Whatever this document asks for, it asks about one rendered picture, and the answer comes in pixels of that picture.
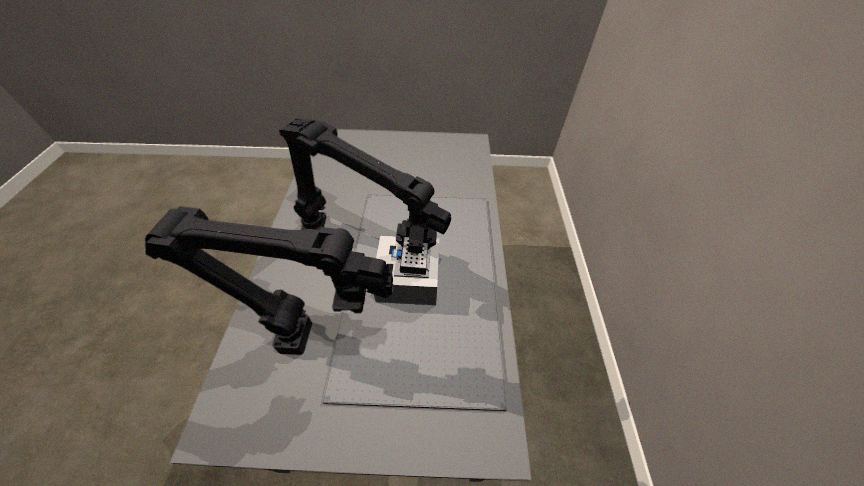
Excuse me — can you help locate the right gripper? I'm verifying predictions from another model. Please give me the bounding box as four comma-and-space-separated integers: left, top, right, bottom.
332, 281, 366, 313

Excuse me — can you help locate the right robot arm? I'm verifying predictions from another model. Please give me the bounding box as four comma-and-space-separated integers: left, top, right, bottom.
145, 206, 394, 350

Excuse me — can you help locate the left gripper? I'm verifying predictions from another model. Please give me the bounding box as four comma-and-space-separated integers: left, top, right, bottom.
396, 220, 437, 250

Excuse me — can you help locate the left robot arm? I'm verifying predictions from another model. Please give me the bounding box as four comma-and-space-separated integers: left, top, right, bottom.
279, 118, 451, 255

